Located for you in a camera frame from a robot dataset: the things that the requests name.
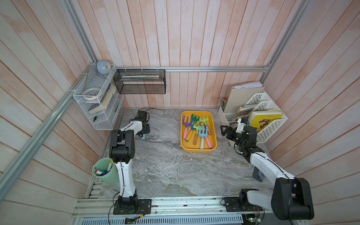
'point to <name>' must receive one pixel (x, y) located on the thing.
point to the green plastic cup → (106, 170)
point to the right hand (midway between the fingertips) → (225, 127)
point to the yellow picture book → (258, 119)
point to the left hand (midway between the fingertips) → (144, 131)
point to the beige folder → (240, 94)
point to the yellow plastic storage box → (189, 146)
